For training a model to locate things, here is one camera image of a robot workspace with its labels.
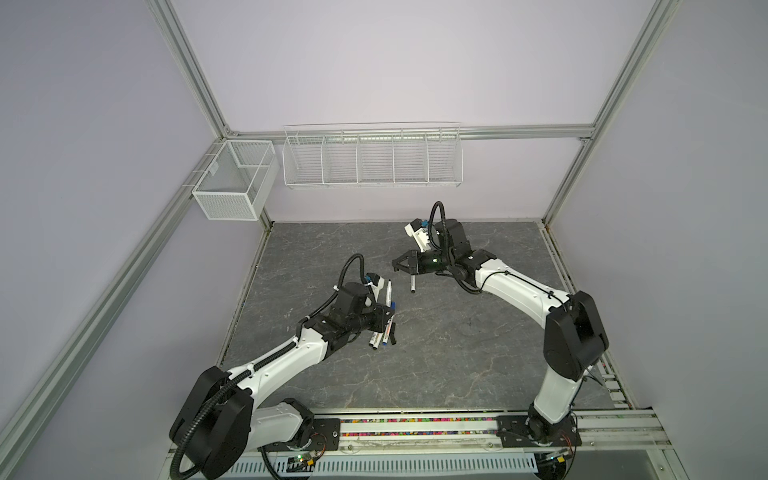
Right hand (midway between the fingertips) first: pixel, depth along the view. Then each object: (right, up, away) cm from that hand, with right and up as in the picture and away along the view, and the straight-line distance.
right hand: (393, 265), depth 83 cm
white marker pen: (-1, -8, 0) cm, 8 cm away
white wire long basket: (-5, +38, +21) cm, 44 cm away
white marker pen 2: (+7, -7, +19) cm, 22 cm away
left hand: (0, -14, 0) cm, 14 cm away
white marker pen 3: (-6, -22, +6) cm, 24 cm away
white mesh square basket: (-52, +27, +15) cm, 61 cm away
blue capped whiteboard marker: (-2, -20, +9) cm, 22 cm away
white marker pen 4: (-5, -23, +6) cm, 24 cm away
